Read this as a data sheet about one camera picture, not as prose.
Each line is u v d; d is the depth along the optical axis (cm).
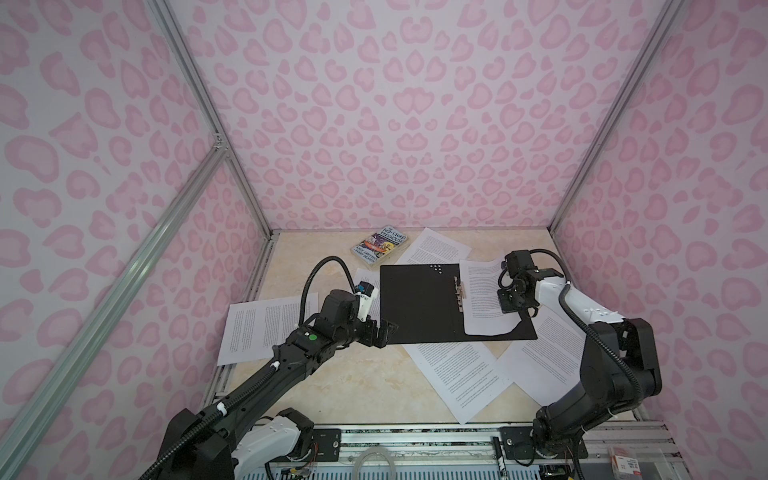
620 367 41
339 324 62
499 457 71
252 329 95
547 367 86
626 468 68
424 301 101
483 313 96
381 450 75
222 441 39
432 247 115
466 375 84
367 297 72
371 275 107
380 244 113
